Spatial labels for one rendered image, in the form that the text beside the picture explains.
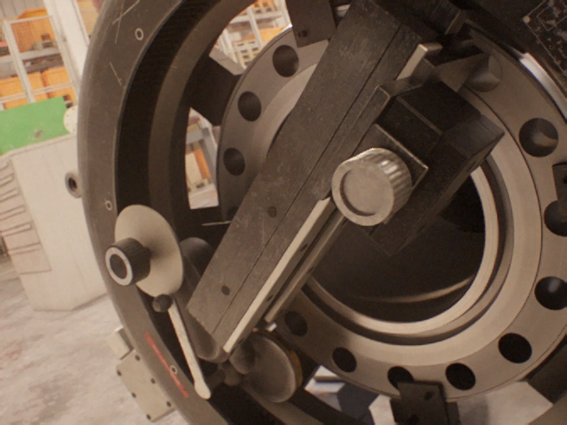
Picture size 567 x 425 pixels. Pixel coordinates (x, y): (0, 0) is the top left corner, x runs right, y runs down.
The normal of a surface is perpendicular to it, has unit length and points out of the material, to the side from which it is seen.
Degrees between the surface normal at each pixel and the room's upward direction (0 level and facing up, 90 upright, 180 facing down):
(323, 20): 90
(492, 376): 90
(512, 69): 90
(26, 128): 90
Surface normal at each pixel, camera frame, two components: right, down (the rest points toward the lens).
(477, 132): 0.41, -0.69
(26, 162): 0.68, -0.13
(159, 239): -0.58, 0.30
